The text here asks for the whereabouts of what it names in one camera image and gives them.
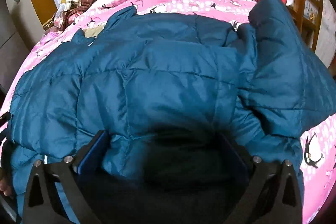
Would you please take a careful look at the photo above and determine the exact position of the blue puffer jacket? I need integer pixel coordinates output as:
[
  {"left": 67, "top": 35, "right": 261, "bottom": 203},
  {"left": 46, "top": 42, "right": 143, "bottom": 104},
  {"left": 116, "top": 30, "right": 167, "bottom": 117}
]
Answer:
[{"left": 4, "top": 0, "right": 335, "bottom": 223}]

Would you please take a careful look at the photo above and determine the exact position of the person's left hand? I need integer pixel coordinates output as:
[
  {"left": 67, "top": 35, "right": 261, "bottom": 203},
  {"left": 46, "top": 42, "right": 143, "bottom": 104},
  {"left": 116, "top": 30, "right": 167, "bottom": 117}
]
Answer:
[{"left": 0, "top": 169, "right": 12, "bottom": 196}]

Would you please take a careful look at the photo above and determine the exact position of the grey wardrobe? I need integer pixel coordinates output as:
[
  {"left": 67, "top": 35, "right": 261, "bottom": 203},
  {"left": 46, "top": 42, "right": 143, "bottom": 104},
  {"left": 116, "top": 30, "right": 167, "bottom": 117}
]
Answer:
[{"left": 1, "top": 0, "right": 43, "bottom": 93}]

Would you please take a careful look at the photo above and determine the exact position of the wooden shelf rack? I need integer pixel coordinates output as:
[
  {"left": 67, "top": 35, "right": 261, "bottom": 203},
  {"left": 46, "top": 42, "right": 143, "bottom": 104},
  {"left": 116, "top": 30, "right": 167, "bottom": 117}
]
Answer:
[{"left": 288, "top": 0, "right": 323, "bottom": 52}]

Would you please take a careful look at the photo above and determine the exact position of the pink penguin bedsheet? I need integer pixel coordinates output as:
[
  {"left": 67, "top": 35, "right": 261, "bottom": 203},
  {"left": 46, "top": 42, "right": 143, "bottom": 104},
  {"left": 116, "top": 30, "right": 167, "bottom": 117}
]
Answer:
[{"left": 1, "top": 0, "right": 335, "bottom": 223}]

